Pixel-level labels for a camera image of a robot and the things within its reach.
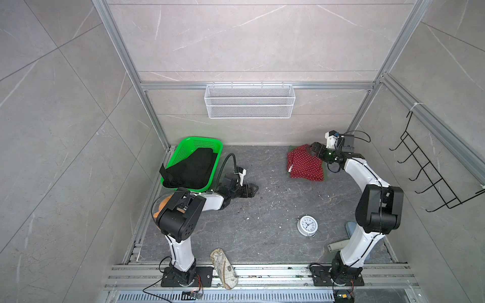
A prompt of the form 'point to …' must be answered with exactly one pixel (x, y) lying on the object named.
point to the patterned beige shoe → (225, 270)
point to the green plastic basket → (189, 145)
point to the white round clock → (307, 225)
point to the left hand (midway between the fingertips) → (255, 185)
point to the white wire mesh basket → (249, 101)
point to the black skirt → (192, 172)
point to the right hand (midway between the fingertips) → (315, 149)
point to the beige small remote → (338, 245)
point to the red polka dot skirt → (302, 164)
